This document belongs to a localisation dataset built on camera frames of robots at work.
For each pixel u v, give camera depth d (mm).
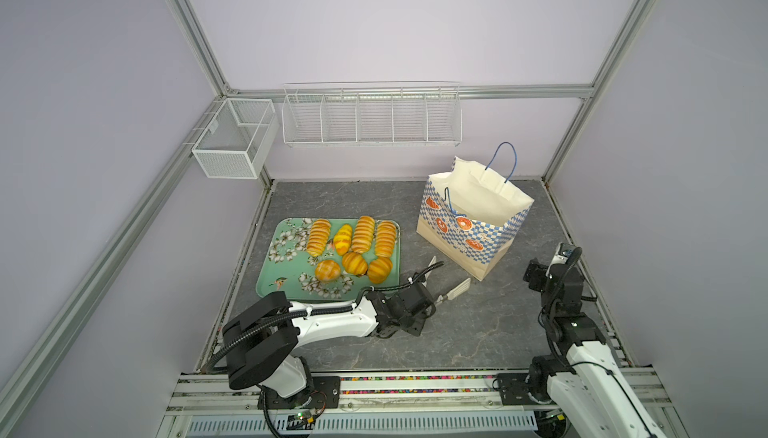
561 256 686
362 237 995
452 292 852
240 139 1020
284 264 969
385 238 993
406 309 631
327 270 912
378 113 974
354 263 933
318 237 1000
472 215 991
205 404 725
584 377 518
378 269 912
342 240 988
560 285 587
